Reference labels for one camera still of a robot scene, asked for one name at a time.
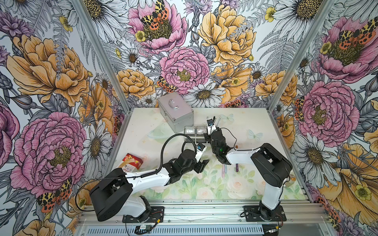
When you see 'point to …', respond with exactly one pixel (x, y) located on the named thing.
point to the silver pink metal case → (175, 112)
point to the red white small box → (130, 163)
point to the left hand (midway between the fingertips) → (202, 160)
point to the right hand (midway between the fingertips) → (209, 126)
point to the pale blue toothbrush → (225, 168)
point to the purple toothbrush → (237, 167)
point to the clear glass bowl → (162, 132)
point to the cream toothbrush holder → (197, 132)
